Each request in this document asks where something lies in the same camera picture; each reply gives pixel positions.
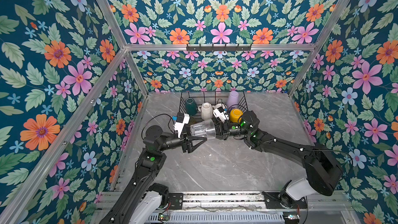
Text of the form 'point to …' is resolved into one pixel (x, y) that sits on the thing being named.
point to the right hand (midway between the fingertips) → (207, 134)
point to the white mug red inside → (219, 105)
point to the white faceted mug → (206, 109)
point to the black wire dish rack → (213, 97)
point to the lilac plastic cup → (232, 99)
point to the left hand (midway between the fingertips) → (205, 135)
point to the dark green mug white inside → (191, 107)
